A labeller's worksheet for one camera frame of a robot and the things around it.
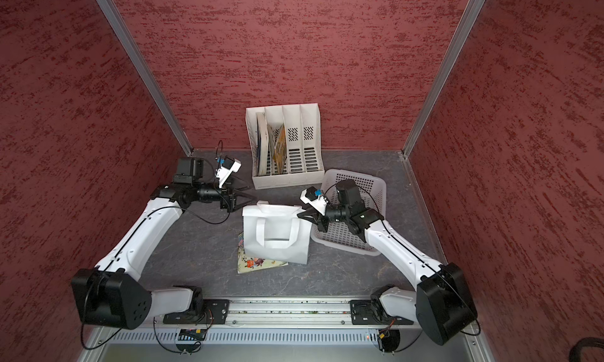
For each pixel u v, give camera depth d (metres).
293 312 0.76
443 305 0.40
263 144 0.95
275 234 0.74
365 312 0.74
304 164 1.07
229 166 0.65
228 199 0.63
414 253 0.47
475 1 0.72
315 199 0.65
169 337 0.70
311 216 0.70
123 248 0.44
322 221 0.67
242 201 0.67
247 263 0.83
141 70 0.88
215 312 0.74
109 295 0.39
